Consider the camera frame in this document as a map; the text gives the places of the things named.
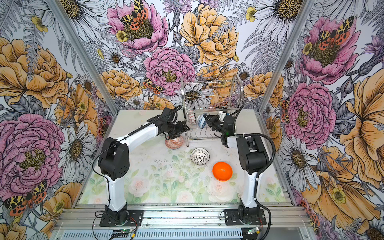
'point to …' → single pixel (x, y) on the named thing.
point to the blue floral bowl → (201, 121)
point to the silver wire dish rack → (209, 98)
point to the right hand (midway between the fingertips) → (203, 117)
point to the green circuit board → (255, 230)
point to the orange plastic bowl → (222, 171)
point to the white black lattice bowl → (200, 156)
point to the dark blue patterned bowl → (192, 119)
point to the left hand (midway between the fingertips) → (185, 134)
